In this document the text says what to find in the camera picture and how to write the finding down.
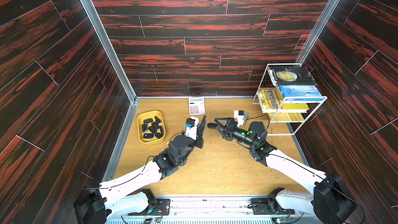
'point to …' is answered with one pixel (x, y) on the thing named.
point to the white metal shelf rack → (284, 122)
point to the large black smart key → (212, 125)
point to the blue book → (291, 90)
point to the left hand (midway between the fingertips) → (203, 126)
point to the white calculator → (197, 106)
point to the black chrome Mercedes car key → (157, 120)
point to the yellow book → (295, 106)
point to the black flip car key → (153, 128)
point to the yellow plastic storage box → (148, 114)
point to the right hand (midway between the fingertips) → (217, 122)
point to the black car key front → (147, 121)
